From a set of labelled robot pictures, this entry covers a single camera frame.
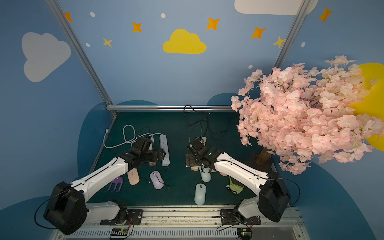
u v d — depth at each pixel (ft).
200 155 1.99
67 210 1.33
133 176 2.83
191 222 2.41
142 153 2.18
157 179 2.73
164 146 3.25
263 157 2.83
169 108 3.78
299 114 1.79
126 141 3.40
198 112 3.70
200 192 2.63
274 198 1.35
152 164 2.98
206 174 2.88
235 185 2.74
